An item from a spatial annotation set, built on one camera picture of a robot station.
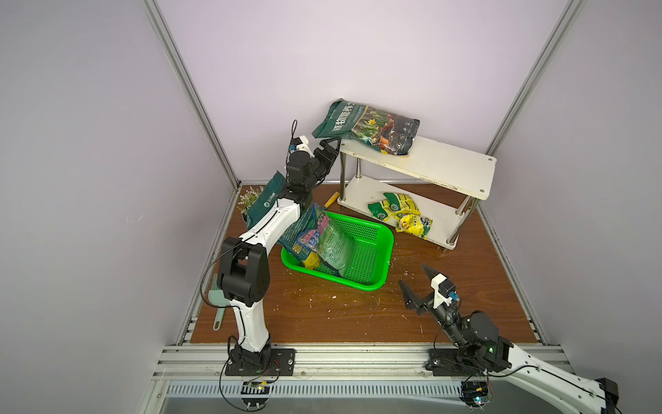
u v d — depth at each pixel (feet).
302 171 2.12
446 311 2.04
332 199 3.69
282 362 2.39
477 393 2.24
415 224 3.02
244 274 1.62
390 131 2.51
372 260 3.10
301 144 2.51
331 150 2.43
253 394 2.36
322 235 2.78
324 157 2.41
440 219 3.26
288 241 2.65
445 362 2.38
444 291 1.87
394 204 3.20
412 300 2.08
